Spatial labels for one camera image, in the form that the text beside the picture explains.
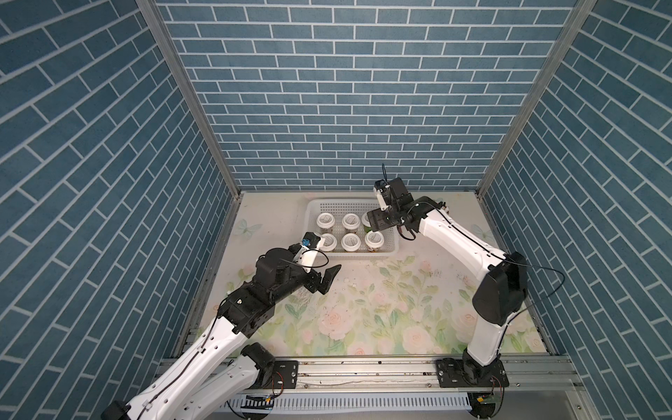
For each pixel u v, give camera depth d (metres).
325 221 1.00
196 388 0.43
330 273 0.61
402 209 0.64
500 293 0.48
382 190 0.68
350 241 0.96
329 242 0.94
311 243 0.58
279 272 0.51
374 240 0.95
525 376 0.74
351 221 1.00
